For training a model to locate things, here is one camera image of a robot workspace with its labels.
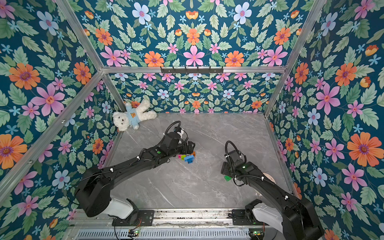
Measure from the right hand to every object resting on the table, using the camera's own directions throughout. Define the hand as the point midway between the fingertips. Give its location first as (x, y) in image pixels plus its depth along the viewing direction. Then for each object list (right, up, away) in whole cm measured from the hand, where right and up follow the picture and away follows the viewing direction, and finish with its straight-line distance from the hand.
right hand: (228, 168), depth 85 cm
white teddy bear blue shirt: (-72, +28, +20) cm, 80 cm away
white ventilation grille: (-34, -30, -11) cm, 47 cm away
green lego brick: (-1, -5, -3) cm, 6 cm away
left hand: (-21, +15, -1) cm, 26 cm away
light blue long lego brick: (-23, +4, +8) cm, 25 cm away
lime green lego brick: (-27, +5, +8) cm, 29 cm away
